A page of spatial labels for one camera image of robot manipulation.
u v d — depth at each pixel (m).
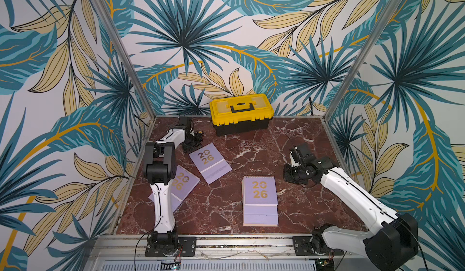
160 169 0.59
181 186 0.89
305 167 0.59
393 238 0.38
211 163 0.97
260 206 0.81
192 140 0.92
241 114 1.00
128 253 0.74
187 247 0.73
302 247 0.73
